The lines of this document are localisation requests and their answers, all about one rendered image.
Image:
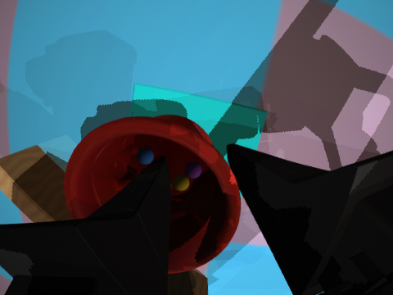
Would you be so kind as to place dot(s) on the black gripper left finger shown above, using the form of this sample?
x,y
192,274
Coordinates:
x,y
124,244

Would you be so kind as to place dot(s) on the purple marble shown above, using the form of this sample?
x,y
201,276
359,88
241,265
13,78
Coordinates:
x,y
193,169

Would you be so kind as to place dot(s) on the dark blue marble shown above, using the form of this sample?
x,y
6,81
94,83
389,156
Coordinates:
x,y
145,155

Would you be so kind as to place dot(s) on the brown rectangular block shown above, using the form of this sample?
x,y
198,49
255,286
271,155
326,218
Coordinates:
x,y
34,183

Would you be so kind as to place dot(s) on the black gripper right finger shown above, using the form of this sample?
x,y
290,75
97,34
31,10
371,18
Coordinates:
x,y
302,211

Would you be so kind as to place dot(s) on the yellow marble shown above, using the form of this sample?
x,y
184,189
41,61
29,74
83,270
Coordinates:
x,y
181,182

